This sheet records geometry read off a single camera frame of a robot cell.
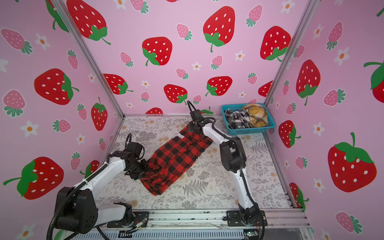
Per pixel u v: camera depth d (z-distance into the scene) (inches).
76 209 16.1
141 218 29.0
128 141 31.4
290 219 30.4
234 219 28.8
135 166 27.8
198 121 31.7
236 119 41.2
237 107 46.0
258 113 42.3
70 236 16.6
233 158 23.3
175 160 36.8
